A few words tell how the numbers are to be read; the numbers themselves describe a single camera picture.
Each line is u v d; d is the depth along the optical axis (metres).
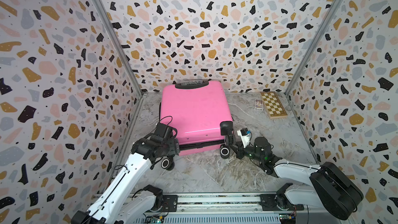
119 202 0.40
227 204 0.75
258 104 1.13
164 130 0.57
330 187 0.43
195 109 0.85
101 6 0.76
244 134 0.75
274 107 1.10
